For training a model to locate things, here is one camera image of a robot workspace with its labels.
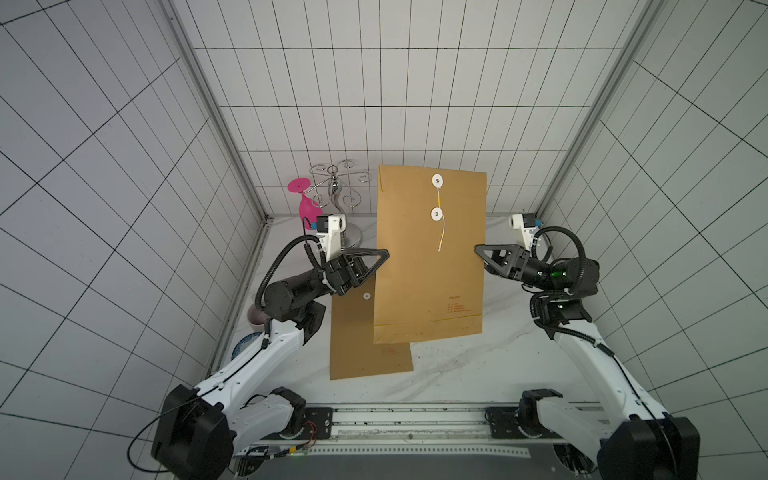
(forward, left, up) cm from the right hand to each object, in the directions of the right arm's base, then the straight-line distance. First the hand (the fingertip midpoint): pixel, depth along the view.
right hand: (473, 252), depth 62 cm
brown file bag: (-11, +28, -35) cm, 46 cm away
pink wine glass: (+29, +47, -17) cm, 58 cm away
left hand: (-8, +18, +7) cm, 21 cm away
